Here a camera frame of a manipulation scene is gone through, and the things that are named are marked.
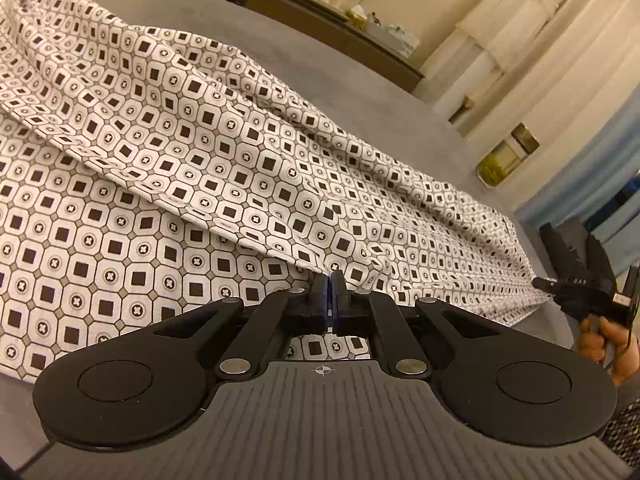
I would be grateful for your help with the white curtain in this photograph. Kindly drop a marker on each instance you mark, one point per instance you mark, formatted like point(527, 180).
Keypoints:
point(515, 25)

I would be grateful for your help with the white organiser box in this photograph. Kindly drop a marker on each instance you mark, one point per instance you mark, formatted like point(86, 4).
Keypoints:
point(395, 35)

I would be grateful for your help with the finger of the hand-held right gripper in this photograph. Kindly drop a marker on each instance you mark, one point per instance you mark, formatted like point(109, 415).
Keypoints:
point(547, 286)

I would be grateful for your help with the person's right hand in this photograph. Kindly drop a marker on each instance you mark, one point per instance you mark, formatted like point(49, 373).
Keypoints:
point(597, 345)

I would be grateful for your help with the gold tissue box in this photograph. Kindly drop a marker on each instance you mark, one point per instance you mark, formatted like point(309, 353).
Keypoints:
point(359, 14)

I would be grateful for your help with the pale blue curtain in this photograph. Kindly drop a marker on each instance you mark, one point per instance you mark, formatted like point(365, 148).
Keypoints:
point(595, 170)

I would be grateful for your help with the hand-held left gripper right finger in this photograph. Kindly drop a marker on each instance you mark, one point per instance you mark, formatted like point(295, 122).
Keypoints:
point(357, 320)

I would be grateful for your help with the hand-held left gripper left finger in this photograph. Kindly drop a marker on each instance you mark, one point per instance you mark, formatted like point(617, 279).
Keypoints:
point(300, 320)

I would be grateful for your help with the glass tea bottle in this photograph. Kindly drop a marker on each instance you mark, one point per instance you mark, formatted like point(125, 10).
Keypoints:
point(507, 157)

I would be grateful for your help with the black white patterned shirt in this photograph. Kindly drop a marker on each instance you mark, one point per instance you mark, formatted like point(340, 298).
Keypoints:
point(200, 160)

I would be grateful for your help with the long grey tv cabinet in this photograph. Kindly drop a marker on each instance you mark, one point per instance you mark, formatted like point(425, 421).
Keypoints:
point(320, 15)

